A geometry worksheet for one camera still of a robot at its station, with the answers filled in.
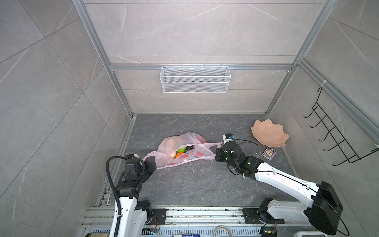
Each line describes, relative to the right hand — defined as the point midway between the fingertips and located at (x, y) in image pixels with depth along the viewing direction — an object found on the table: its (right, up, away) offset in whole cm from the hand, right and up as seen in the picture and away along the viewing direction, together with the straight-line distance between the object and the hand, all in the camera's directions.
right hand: (215, 148), depth 81 cm
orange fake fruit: (-21, -5, +8) cm, 23 cm away
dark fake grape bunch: (-14, -2, +17) cm, 22 cm away
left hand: (-34, -6, -3) cm, 35 cm away
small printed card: (+38, -5, +14) cm, 41 cm away
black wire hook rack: (+54, +4, -17) cm, 57 cm away
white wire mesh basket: (-11, +45, +19) cm, 51 cm away
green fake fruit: (-20, -3, +13) cm, 24 cm away
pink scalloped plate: (+45, +7, +27) cm, 52 cm away
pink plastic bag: (-18, 0, +4) cm, 19 cm away
